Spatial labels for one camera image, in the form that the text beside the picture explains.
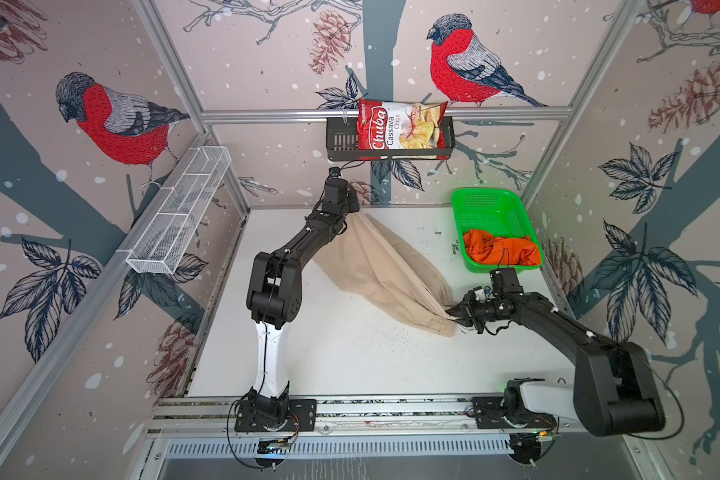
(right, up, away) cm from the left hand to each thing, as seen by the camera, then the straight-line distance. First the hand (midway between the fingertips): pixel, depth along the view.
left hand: (350, 190), depth 96 cm
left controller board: (-18, -65, -25) cm, 72 cm away
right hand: (+27, -38, -13) cm, 48 cm away
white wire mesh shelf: (-45, -16, -24) cm, 53 cm away
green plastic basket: (+59, -6, +21) cm, 63 cm away
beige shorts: (+7, -23, 0) cm, 24 cm away
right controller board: (+45, -66, -25) cm, 84 cm away
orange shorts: (+44, -19, 0) cm, 48 cm away
